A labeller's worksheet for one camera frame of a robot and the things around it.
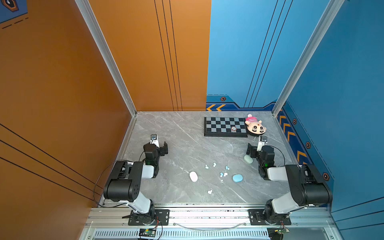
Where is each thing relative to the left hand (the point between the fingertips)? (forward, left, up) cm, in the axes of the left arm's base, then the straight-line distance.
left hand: (157, 141), depth 94 cm
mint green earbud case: (-9, -57, -4) cm, 58 cm away
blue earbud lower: (-19, -40, -6) cm, 44 cm away
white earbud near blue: (-19, -42, -6) cm, 47 cm away
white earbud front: (-29, -33, -6) cm, 44 cm away
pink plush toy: (+11, -63, +2) cm, 64 cm away
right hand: (-1, -63, 0) cm, 63 cm away
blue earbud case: (-21, -49, -7) cm, 54 cm away
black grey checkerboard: (+15, -43, -3) cm, 46 cm away
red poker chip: (+13, -51, -3) cm, 53 cm away
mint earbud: (-15, -31, -6) cm, 35 cm away
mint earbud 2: (-12, -36, -6) cm, 39 cm away
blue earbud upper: (-15, -43, -6) cm, 46 cm away
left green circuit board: (-47, -3, -9) cm, 48 cm away
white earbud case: (-20, -24, -6) cm, 32 cm away
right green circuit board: (-46, -66, -7) cm, 80 cm away
